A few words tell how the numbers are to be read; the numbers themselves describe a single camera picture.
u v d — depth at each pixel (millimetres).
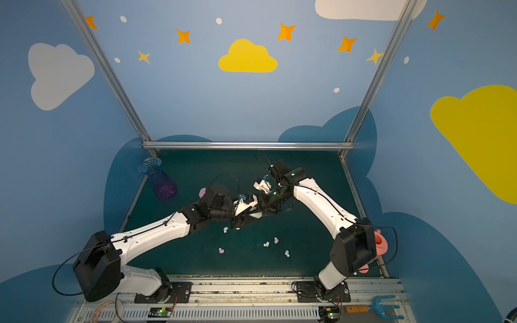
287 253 838
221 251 840
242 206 654
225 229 902
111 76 861
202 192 1008
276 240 869
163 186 1013
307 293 742
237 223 675
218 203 636
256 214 718
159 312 705
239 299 733
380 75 863
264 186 748
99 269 410
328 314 711
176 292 744
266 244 861
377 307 714
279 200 664
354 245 431
